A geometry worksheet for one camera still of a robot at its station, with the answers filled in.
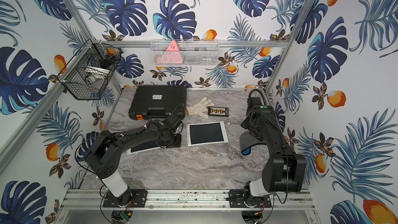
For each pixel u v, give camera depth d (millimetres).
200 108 1098
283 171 422
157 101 1065
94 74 798
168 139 760
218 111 1063
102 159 463
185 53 926
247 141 822
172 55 897
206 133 985
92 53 902
